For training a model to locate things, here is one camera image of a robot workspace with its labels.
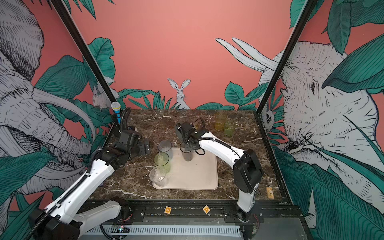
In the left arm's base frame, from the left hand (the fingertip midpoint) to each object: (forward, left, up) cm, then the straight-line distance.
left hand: (142, 143), depth 79 cm
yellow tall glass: (+37, -50, -21) cm, 66 cm away
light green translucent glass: (-4, -9, -12) cm, 15 cm away
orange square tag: (-29, -13, -18) cm, 37 cm away
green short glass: (+23, -55, -19) cm, 62 cm away
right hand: (+3, -25, -6) cm, 26 cm away
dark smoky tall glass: (+2, -24, -20) cm, 31 cm away
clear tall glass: (-11, -6, -20) cm, 23 cm away
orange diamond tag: (-30, -33, -18) cm, 48 cm away
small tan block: (-23, -69, -18) cm, 75 cm away
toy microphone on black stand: (+26, +20, +4) cm, 33 cm away
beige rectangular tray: (-11, -31, -18) cm, 37 cm away
